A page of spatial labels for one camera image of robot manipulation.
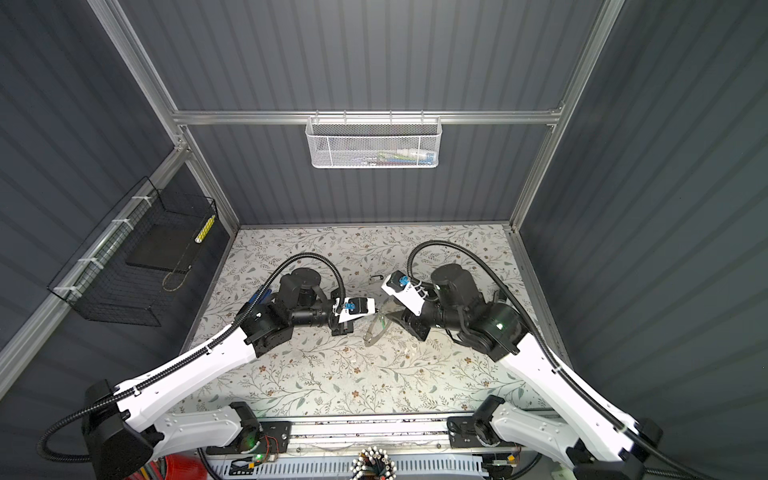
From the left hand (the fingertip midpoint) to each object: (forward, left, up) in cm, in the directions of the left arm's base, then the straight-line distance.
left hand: (375, 304), depth 69 cm
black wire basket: (+10, +60, +2) cm, 61 cm away
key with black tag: (+26, -2, -25) cm, 36 cm away
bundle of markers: (-30, +2, -9) cm, 31 cm away
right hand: (-3, -5, +2) cm, 6 cm away
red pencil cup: (-26, +47, -26) cm, 59 cm away
